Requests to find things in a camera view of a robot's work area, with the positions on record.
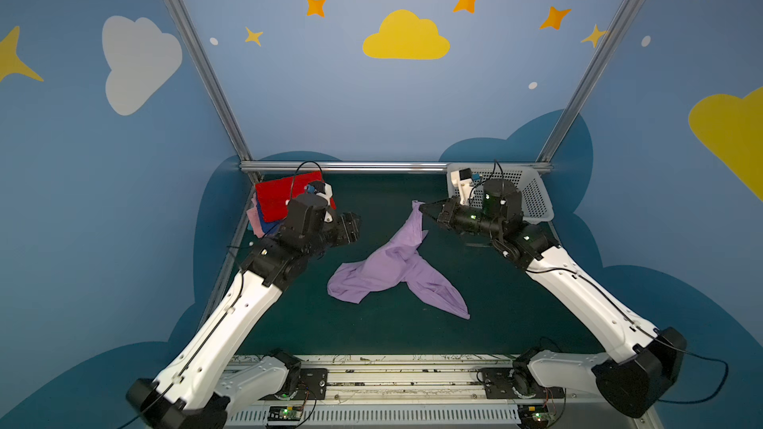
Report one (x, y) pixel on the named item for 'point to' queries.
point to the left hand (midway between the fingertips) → (355, 219)
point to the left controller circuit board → (284, 413)
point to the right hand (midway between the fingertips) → (422, 205)
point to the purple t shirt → (396, 260)
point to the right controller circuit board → (534, 416)
